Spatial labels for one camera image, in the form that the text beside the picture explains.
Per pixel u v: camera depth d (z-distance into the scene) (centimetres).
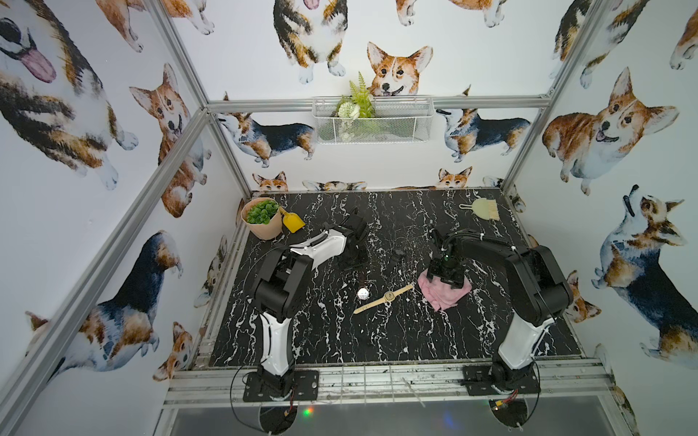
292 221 110
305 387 74
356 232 80
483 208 115
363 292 90
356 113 82
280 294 52
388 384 75
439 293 88
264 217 95
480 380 73
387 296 90
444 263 80
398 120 92
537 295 49
